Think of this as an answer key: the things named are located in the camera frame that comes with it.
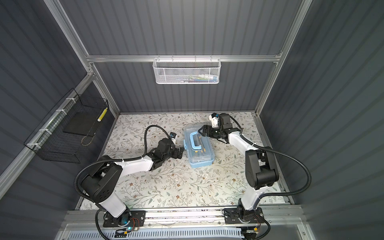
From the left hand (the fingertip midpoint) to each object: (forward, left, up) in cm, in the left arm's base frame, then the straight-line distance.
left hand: (177, 146), depth 93 cm
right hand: (+5, -18, +7) cm, 19 cm away
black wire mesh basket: (-1, +53, +21) cm, 57 cm away
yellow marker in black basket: (+8, +40, +21) cm, 46 cm away
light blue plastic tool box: (-6, -14, +1) cm, 15 cm away
